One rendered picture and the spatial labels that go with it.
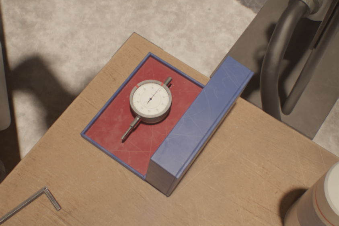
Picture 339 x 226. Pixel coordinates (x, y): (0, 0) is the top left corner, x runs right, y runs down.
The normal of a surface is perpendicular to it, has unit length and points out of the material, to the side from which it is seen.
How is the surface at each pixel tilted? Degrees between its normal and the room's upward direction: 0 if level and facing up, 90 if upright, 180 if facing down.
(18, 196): 0
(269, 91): 54
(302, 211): 90
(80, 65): 0
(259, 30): 0
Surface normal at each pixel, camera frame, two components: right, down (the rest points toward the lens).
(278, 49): -0.04, 0.17
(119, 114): 0.00, -0.43
